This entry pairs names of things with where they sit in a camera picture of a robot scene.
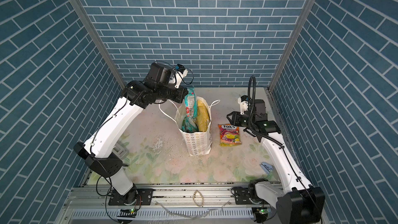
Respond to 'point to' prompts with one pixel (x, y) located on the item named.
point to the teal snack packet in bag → (189, 125)
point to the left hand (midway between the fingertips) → (188, 91)
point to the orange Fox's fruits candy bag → (229, 135)
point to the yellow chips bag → (203, 116)
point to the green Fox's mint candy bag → (190, 104)
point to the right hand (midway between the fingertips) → (229, 114)
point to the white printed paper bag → (198, 143)
